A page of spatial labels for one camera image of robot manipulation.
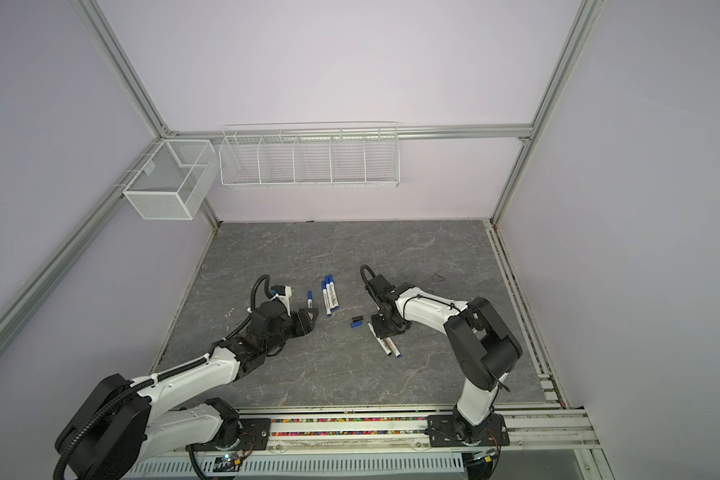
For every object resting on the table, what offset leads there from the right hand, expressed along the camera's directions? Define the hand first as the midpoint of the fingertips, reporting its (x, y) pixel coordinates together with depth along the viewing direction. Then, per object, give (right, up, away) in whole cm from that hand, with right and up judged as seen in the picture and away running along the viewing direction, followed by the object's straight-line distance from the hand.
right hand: (387, 332), depth 91 cm
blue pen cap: (-10, +2, +3) cm, 10 cm away
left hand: (-22, +6, -5) cm, 23 cm away
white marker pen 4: (-2, -2, -3) cm, 4 cm away
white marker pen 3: (-25, +9, +8) cm, 28 cm away
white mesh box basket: (-72, +48, +7) cm, 87 cm away
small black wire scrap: (+21, +15, +14) cm, 29 cm away
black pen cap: (-9, +4, +3) cm, 11 cm away
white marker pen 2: (-20, +9, +7) cm, 23 cm away
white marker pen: (-17, +11, +8) cm, 22 cm away
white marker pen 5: (+2, -3, -4) cm, 5 cm away
